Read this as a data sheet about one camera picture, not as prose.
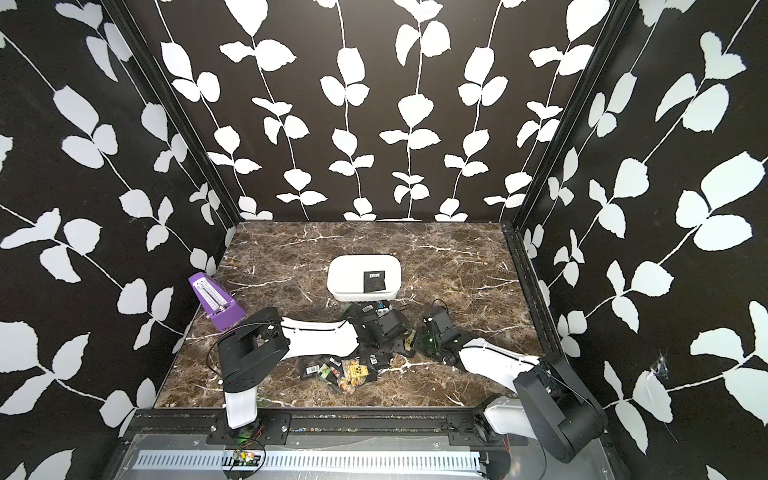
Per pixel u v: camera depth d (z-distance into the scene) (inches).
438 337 27.0
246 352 18.9
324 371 32.8
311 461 27.6
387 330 27.0
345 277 41.0
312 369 33.0
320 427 29.6
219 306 34.6
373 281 40.7
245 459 27.8
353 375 32.0
